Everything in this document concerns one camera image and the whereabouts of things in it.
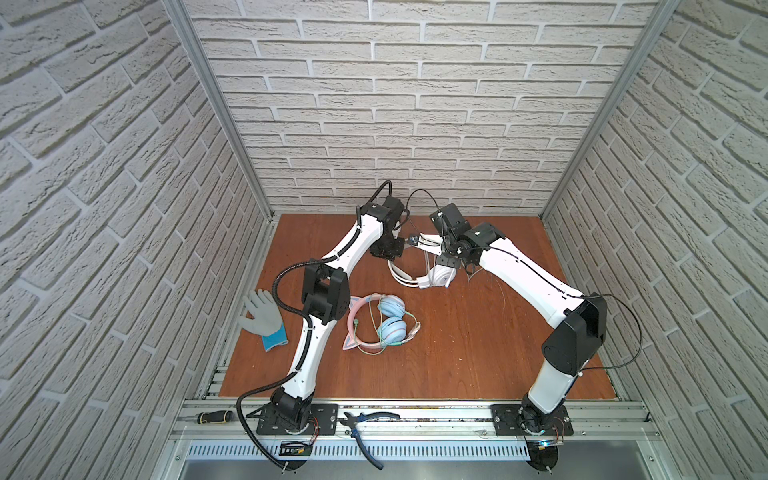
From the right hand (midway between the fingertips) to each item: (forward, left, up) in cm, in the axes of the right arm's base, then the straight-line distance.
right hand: (448, 239), depth 83 cm
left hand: (+6, +14, -12) cm, 20 cm away
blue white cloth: (-11, +56, -20) cm, 61 cm away
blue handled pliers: (-39, +30, -22) cm, 54 cm away
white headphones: (-7, +3, -8) cm, 11 cm away
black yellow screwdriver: (-36, +62, -19) cm, 74 cm away
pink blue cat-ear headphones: (-19, +18, -15) cm, 30 cm away
